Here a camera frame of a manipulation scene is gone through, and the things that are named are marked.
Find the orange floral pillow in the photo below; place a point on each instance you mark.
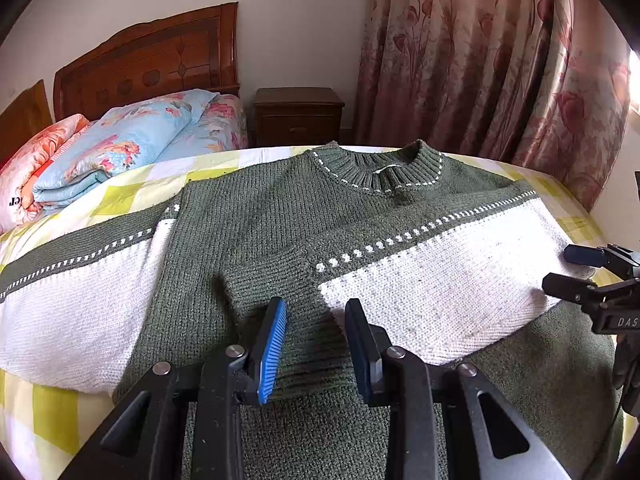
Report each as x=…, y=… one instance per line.
x=22, y=170

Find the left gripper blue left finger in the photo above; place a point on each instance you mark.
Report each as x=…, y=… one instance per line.
x=197, y=405

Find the pink floral curtain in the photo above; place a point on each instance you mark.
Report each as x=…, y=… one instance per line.
x=542, y=84

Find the yellow checkered bed sheet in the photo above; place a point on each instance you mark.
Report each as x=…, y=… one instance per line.
x=42, y=427

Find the light blue floral quilt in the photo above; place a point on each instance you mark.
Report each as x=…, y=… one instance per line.
x=178, y=125

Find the dark wooden nightstand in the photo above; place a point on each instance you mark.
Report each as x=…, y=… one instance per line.
x=297, y=116

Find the carved wooden headboard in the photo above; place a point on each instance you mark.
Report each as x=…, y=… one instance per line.
x=190, y=50

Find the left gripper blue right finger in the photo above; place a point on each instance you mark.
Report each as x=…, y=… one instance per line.
x=485, y=437

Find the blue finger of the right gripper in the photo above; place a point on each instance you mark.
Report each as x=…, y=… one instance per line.
x=586, y=256
x=569, y=289

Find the green and white knit sweater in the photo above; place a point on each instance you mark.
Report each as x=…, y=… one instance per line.
x=448, y=258

